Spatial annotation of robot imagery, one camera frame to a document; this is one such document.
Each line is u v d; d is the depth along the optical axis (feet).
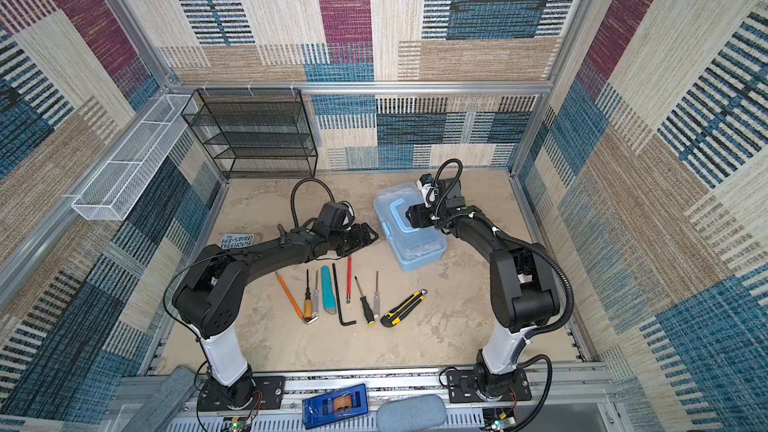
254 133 3.63
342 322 2.78
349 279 3.01
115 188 2.34
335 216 2.44
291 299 2.92
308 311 2.79
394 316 2.77
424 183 2.78
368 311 2.78
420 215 2.74
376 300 2.86
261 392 2.39
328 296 2.93
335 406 2.20
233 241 3.25
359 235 2.73
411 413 2.23
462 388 2.39
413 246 2.88
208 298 1.58
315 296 2.93
